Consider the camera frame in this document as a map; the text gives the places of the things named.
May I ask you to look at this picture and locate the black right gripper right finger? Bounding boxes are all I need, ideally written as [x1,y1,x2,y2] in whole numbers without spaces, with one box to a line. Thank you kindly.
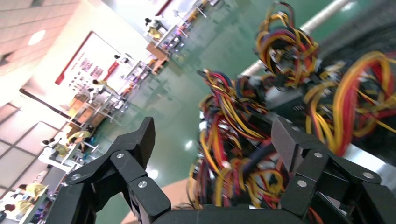
[270,117,396,224]

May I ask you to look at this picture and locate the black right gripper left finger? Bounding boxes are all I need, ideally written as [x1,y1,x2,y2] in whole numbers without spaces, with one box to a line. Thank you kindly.
[45,117,172,224]

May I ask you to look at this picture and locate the worker in yellow vest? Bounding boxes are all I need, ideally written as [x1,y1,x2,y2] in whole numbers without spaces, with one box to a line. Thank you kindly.
[144,17,164,40]
[92,78,118,94]
[0,199,32,217]
[17,182,47,202]
[42,130,93,158]

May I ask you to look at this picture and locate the white workbench with boxes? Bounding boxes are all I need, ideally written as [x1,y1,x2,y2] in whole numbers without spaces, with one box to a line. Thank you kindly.
[66,90,131,131]

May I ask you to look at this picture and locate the power supply with mesh vent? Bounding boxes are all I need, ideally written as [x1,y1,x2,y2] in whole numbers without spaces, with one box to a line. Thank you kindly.
[188,139,290,211]

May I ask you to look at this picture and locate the orange workbench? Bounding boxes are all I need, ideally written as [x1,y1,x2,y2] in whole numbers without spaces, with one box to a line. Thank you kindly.
[145,42,171,75]

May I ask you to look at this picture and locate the round ceiling light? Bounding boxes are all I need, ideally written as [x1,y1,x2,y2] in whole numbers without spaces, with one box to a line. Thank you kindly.
[27,29,47,46]

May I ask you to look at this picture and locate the silver power supply with wires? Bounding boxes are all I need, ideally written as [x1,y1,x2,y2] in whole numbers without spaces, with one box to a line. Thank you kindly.
[341,142,396,186]

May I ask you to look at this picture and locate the silver power supply red wires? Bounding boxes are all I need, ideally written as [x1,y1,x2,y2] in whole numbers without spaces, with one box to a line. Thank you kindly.
[198,69,273,146]

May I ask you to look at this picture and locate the red framed wall notice board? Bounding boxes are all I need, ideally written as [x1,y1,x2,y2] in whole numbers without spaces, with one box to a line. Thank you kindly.
[55,31,120,91]

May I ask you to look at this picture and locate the power supply with looped wires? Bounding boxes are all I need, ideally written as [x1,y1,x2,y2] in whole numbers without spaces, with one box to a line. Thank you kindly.
[254,1,320,89]

